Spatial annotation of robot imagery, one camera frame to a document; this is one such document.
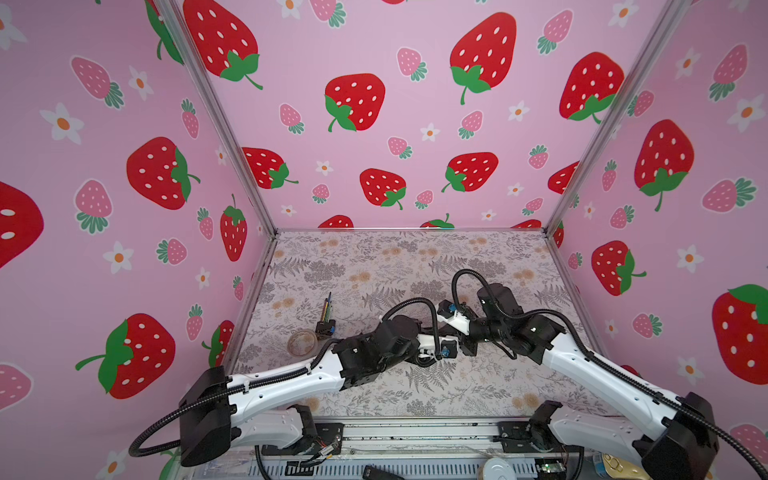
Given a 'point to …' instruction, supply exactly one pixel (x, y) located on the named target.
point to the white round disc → (497, 468)
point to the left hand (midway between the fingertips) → (434, 322)
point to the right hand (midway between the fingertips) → (437, 329)
